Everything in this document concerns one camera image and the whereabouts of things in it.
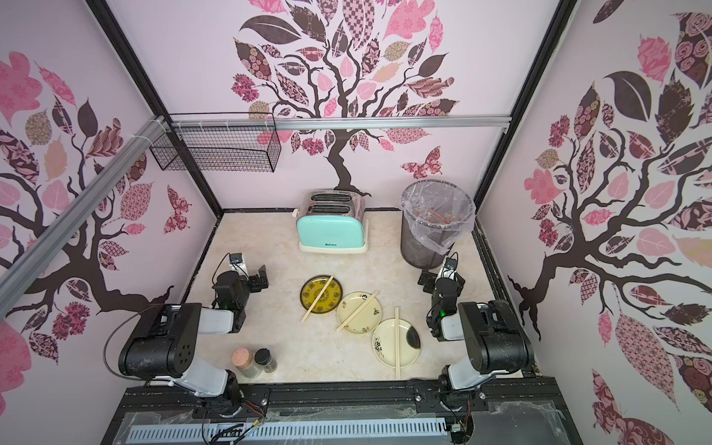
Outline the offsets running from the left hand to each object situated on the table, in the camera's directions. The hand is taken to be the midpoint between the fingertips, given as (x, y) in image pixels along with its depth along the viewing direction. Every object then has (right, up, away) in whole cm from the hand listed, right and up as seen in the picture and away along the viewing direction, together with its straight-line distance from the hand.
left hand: (254, 271), depth 95 cm
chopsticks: (+23, -9, -3) cm, 25 cm away
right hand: (+66, +2, -3) cm, 66 cm away
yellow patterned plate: (+27, -9, -2) cm, 29 cm away
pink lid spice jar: (+7, -20, -24) cm, 32 cm away
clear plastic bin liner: (+67, +21, +5) cm, 70 cm away
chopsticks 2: (+49, -20, -13) cm, 54 cm away
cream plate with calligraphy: (+39, -15, -7) cm, 43 cm away
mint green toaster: (+27, +17, 0) cm, 33 cm away
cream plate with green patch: (+45, -21, -11) cm, 50 cm away
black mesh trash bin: (+57, +7, +1) cm, 57 cm away
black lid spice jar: (+11, -20, -22) cm, 32 cm away
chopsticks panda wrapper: (+36, -13, -7) cm, 39 cm away
